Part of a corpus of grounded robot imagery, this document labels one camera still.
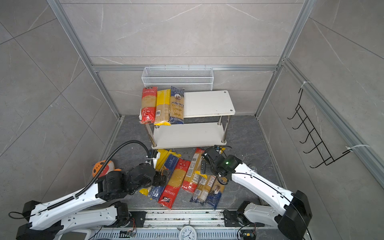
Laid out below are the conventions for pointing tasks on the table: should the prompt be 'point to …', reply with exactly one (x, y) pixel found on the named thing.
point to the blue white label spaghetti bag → (203, 188)
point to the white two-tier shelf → (208, 104)
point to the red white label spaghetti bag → (190, 182)
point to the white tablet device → (77, 234)
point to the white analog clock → (187, 232)
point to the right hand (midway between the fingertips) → (209, 167)
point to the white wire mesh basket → (190, 78)
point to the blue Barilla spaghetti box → (157, 192)
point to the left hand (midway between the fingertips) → (164, 167)
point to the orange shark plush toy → (109, 167)
